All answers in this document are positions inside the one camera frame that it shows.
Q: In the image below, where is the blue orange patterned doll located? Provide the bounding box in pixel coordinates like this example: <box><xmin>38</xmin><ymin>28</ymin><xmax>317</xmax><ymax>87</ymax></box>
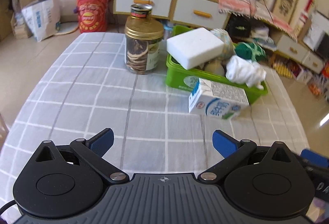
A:
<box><xmin>210</xmin><ymin>29</ymin><xmax>235</xmax><ymax>61</ymax></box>

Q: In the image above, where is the white fluffy towel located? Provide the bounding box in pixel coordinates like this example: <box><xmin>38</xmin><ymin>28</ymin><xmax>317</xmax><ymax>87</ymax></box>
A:
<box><xmin>225</xmin><ymin>55</ymin><xmax>266</xmax><ymax>90</ymax></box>

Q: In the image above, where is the gold lid glass jar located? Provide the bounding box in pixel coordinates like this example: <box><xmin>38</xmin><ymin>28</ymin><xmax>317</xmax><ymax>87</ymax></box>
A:
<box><xmin>125</xmin><ymin>17</ymin><xmax>164</xmax><ymax>74</ymax></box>

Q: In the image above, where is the pink lace cloth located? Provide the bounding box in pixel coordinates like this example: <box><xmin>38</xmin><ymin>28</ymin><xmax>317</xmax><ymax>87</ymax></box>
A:
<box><xmin>218</xmin><ymin>0</ymin><xmax>297</xmax><ymax>42</ymax></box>

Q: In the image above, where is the black bag in cabinet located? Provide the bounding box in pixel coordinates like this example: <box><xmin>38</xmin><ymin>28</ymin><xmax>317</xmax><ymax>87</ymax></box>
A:
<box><xmin>225</xmin><ymin>14</ymin><xmax>251</xmax><ymax>38</ymax></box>

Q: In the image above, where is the pink plush toy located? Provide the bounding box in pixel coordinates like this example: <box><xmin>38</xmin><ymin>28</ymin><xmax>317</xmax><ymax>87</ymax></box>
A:
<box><xmin>203</xmin><ymin>59</ymin><xmax>225</xmax><ymax>76</ymax></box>

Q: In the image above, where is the microwave oven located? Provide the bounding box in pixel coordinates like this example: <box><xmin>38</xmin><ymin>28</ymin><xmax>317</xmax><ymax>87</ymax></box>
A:
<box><xmin>303</xmin><ymin>10</ymin><xmax>328</xmax><ymax>59</ymax></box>

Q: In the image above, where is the framed cartoon picture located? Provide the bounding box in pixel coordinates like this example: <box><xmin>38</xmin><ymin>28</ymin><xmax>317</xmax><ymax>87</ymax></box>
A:
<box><xmin>272</xmin><ymin>0</ymin><xmax>299</xmax><ymax>24</ymax></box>

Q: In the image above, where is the red snack bucket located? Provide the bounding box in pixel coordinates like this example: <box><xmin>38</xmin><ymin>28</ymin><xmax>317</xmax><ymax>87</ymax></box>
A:
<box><xmin>76</xmin><ymin>0</ymin><xmax>109</xmax><ymax>33</ymax></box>

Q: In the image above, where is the green plastic bin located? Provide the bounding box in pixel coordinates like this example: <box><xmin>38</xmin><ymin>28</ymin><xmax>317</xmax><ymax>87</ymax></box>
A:
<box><xmin>166</xmin><ymin>24</ymin><xmax>268</xmax><ymax>106</ymax></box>

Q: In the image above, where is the white paper bag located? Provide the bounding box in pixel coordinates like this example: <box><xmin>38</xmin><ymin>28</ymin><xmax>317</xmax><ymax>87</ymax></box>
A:
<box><xmin>22</xmin><ymin>0</ymin><xmax>60</xmax><ymax>42</ymax></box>

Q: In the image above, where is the grey checkered tablecloth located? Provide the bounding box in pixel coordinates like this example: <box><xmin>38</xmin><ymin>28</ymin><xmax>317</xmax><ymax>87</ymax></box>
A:
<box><xmin>0</xmin><ymin>31</ymin><xmax>311</xmax><ymax>224</ymax></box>

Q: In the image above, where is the milk carton box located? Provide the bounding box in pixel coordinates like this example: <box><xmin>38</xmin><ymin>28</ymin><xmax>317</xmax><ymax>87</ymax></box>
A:
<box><xmin>189</xmin><ymin>78</ymin><xmax>249</xmax><ymax>119</ymax></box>

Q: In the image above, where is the white sponge block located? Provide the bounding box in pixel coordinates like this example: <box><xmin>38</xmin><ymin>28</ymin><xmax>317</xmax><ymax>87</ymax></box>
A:
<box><xmin>167</xmin><ymin>28</ymin><xmax>225</xmax><ymax>70</ymax></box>

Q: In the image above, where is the wooden cabinet with drawers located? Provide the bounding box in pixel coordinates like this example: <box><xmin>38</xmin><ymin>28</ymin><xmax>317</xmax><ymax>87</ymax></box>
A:
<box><xmin>113</xmin><ymin>0</ymin><xmax>324</xmax><ymax>73</ymax></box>

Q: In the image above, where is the small tin can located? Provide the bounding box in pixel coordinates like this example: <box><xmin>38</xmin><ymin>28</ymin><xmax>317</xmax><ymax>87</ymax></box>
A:
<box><xmin>131</xmin><ymin>3</ymin><xmax>153</xmax><ymax>19</ymax></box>

